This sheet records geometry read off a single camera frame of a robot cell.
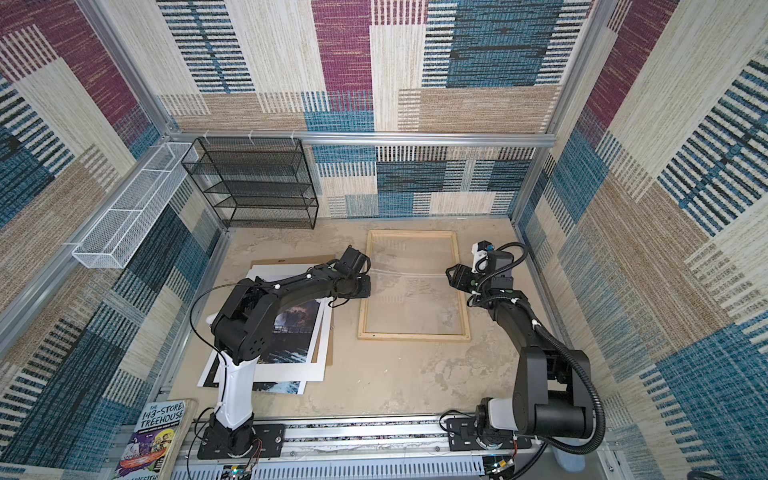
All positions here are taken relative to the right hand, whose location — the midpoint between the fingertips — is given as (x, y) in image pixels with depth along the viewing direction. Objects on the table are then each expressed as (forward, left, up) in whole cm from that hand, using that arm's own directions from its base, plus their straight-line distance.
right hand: (453, 275), depth 89 cm
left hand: (+4, +25, -9) cm, 27 cm away
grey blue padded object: (-45, -20, -9) cm, 50 cm away
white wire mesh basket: (+1, +84, +22) cm, 86 cm away
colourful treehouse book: (-38, +75, -9) cm, 85 cm away
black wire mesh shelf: (+40, +67, +5) cm, 78 cm away
